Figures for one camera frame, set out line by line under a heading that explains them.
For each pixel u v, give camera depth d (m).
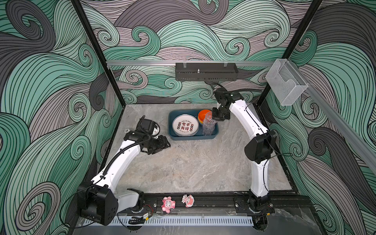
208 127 0.91
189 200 0.73
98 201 0.38
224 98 0.64
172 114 1.07
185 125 1.04
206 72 0.95
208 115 0.83
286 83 0.82
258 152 0.53
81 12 0.73
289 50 0.87
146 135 0.58
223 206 0.74
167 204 0.71
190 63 0.93
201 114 1.03
